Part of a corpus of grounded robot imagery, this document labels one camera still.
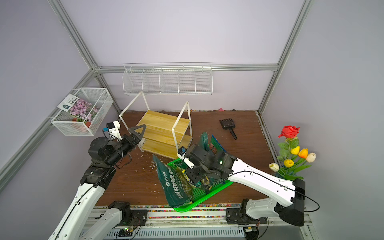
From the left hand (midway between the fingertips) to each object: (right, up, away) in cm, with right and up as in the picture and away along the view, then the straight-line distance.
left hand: (144, 130), depth 68 cm
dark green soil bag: (+16, -24, -7) cm, 30 cm away
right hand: (+20, -18, +1) cm, 27 cm away
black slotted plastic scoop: (+47, +3, +41) cm, 62 cm away
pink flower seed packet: (-34, +10, +5) cm, 36 cm away
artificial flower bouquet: (+68, -13, 0) cm, 69 cm away
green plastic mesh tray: (+26, -35, +13) cm, 46 cm away
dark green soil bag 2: (+28, -5, 0) cm, 28 cm away
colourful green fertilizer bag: (+34, -9, +9) cm, 36 cm away
